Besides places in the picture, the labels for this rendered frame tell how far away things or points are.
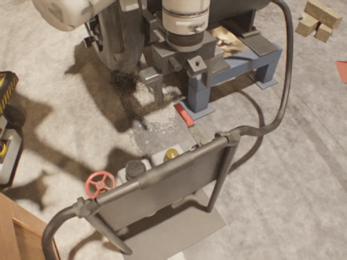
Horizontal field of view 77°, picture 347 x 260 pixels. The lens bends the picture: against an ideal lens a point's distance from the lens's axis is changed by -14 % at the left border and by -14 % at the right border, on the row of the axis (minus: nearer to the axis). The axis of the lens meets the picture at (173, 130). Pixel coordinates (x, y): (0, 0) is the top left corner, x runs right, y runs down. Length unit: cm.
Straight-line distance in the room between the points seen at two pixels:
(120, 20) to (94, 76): 83
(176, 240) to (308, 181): 67
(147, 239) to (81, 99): 86
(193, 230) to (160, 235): 13
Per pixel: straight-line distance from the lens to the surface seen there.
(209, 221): 105
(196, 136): 65
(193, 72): 50
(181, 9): 44
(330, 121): 155
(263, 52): 136
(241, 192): 112
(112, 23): 83
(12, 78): 131
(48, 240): 70
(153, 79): 53
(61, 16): 38
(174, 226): 103
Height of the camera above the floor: 101
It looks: 54 degrees down
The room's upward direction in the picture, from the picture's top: 1 degrees counter-clockwise
